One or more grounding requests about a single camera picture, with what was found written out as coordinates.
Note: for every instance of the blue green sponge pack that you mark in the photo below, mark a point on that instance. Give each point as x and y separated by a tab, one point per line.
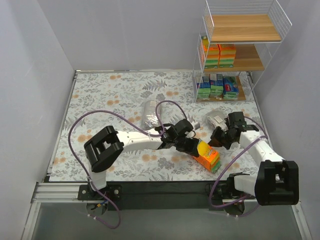
203	87
230	88
216	85

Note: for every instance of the floral patterned table mat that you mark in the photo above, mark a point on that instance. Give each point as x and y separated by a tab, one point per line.
117	99

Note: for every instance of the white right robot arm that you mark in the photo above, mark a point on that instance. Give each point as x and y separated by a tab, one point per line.
277	179

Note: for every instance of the white wire wooden shelf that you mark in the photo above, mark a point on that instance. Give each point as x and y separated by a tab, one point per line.
236	36

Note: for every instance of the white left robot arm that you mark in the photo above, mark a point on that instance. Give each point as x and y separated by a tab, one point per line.
103	149

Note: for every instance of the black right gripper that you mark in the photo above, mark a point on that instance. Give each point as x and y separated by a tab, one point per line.
219	136

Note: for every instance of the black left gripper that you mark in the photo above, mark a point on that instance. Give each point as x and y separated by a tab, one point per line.
189	145

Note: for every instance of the silver steel wool pack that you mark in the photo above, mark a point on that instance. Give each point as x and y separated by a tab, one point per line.
217	118
149	118

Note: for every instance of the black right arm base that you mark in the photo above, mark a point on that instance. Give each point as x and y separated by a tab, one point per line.
221	191

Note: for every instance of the orange Sponge Daddy box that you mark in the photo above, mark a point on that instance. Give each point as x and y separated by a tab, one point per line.
211	52

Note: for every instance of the aluminium frame rail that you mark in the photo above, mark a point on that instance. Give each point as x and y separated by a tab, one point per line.
55	212

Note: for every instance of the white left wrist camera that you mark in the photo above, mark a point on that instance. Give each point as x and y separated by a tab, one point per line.
196	126

